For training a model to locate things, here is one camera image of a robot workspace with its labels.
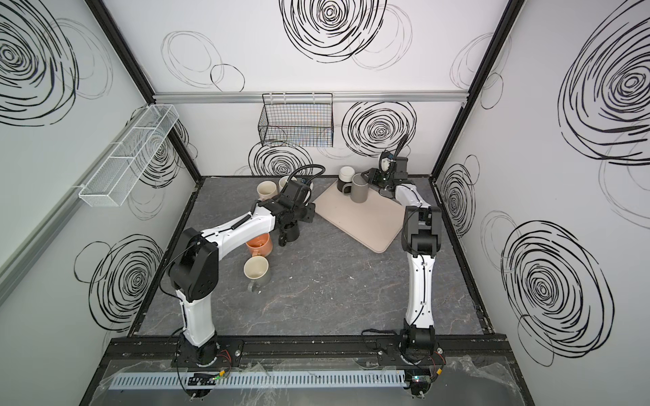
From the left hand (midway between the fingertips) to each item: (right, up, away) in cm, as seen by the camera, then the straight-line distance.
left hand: (313, 207), depth 92 cm
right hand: (+20, +14, +15) cm, 29 cm away
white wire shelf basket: (-57, +10, -18) cm, 60 cm away
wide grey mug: (+19, +6, +16) cm, 25 cm away
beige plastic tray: (+27, -7, +16) cm, 32 cm away
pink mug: (-21, +7, +13) cm, 26 cm away
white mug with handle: (-14, +11, +16) cm, 24 cm away
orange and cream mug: (-18, -13, -5) cm, 23 cm away
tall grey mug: (-19, -22, -5) cm, 29 cm away
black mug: (-9, -10, +4) cm, 15 cm away
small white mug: (+13, +13, +17) cm, 25 cm away
